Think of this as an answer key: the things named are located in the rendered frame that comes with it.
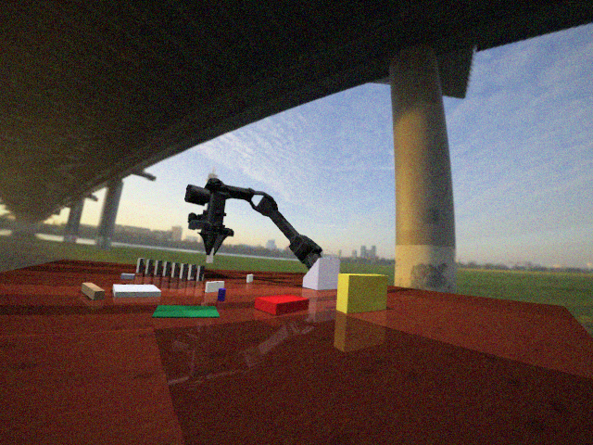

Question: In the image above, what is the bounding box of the tan rectangular block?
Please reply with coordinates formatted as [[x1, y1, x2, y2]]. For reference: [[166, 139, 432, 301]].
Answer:
[[82, 283, 106, 300]]

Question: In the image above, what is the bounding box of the red rectangular block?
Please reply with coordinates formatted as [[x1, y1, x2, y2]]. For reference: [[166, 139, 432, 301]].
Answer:
[[255, 294, 309, 315]]

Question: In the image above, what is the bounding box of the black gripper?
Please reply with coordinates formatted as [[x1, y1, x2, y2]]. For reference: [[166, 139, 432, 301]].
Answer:
[[188, 207, 234, 256]]

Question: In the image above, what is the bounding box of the green flat rectangular mat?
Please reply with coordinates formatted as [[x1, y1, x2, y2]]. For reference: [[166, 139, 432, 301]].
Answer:
[[152, 305, 220, 318]]

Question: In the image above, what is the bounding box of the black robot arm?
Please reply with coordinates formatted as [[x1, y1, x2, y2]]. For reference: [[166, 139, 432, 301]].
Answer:
[[184, 178, 322, 270]]

